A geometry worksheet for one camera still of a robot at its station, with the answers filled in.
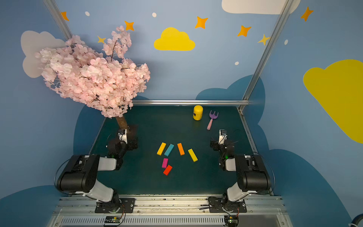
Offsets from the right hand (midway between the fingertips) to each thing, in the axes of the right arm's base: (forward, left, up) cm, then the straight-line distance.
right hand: (220, 136), depth 95 cm
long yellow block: (-9, +40, -6) cm, 42 cm away
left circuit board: (-50, +59, -7) cm, 78 cm away
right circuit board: (-47, -3, -10) cm, 48 cm away
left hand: (-4, +62, +1) cm, 62 cm away
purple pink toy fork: (+23, +3, -6) cm, 24 cm away
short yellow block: (-12, +18, -7) cm, 23 cm away
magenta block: (-19, +36, -6) cm, 41 cm away
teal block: (-9, +35, -6) cm, 37 cm away
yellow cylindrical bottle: (+21, +16, +2) cm, 26 cm away
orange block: (-8, +27, -6) cm, 29 cm away
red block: (-23, +34, -7) cm, 42 cm away
